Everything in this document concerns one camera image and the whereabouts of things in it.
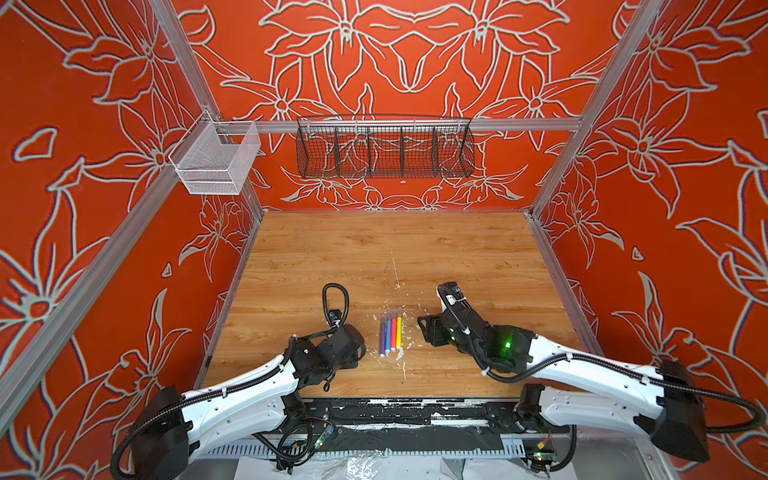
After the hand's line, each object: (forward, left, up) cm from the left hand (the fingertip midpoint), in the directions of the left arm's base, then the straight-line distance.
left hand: (355, 349), depth 81 cm
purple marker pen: (+5, -7, -3) cm, 9 cm away
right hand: (+5, -17, +10) cm, 21 cm away
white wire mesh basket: (+49, +49, +27) cm, 75 cm away
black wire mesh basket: (+61, -4, +26) cm, 66 cm away
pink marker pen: (+12, -11, -3) cm, 16 cm away
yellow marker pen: (+8, -12, -3) cm, 15 cm away
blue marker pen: (+6, -9, -3) cm, 11 cm away
